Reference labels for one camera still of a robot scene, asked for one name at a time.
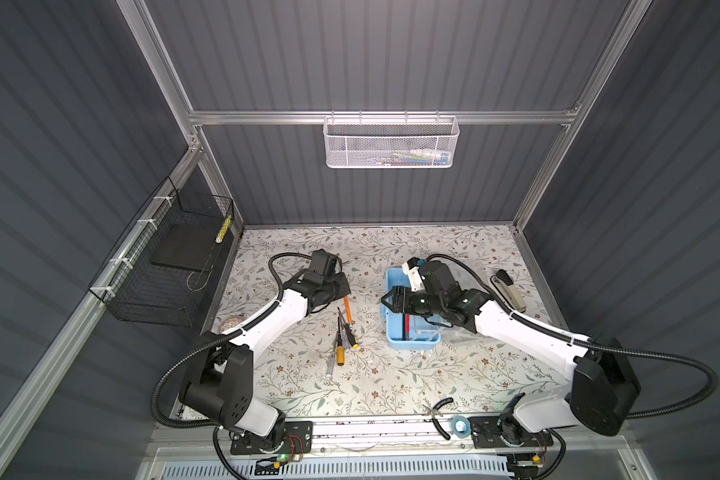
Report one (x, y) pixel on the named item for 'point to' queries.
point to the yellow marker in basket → (223, 230)
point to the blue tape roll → (460, 426)
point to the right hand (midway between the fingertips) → (391, 302)
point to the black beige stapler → (505, 282)
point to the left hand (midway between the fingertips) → (348, 285)
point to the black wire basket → (161, 270)
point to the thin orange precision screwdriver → (348, 309)
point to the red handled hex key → (407, 326)
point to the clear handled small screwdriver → (330, 366)
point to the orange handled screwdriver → (340, 348)
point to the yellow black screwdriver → (351, 338)
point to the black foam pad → (186, 246)
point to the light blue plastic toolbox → (423, 334)
